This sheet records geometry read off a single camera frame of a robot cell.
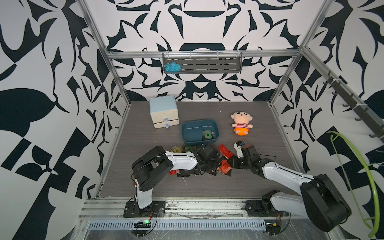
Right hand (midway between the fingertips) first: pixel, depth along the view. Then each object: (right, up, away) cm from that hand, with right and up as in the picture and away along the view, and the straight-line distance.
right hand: (226, 158), depth 89 cm
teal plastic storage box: (-20, +15, +13) cm, 28 cm away
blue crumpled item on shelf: (-32, +54, +2) cm, 63 cm away
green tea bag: (-10, +13, +12) cm, 20 cm away
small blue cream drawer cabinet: (-38, +28, +6) cm, 47 cm away
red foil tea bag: (-30, -5, -7) cm, 32 cm away
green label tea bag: (-22, +5, +5) cm, 23 cm away
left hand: (-4, -1, -2) cm, 4 cm away
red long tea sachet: (0, +3, +5) cm, 6 cm away
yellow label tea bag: (-29, +5, +5) cm, 30 cm away
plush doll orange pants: (+13, +23, +12) cm, 29 cm away
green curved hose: (+41, -11, -40) cm, 58 cm away
